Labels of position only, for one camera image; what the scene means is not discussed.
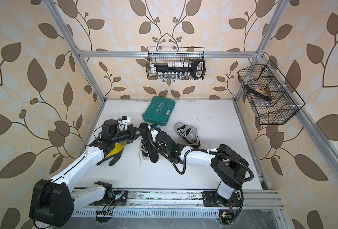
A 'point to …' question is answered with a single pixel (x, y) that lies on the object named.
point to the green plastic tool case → (159, 110)
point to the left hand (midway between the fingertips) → (142, 129)
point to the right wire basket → (272, 98)
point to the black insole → (143, 130)
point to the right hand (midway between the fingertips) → (146, 138)
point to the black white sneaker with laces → (145, 144)
